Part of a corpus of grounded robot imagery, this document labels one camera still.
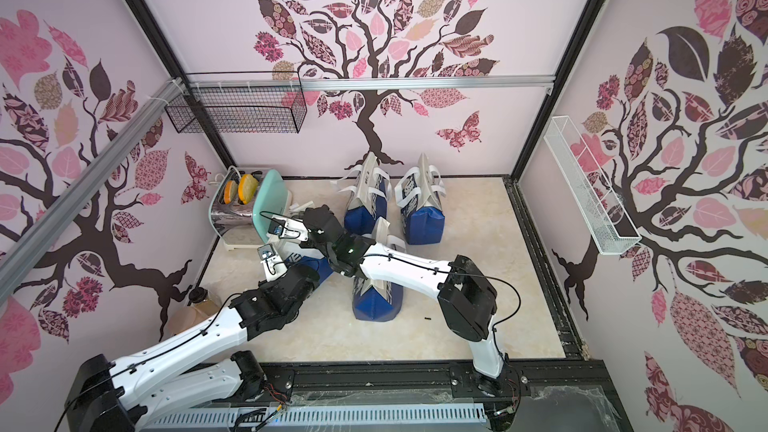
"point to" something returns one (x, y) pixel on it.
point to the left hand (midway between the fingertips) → (286, 271)
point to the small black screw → (427, 318)
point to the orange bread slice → (230, 191)
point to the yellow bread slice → (247, 188)
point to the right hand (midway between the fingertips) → (306, 208)
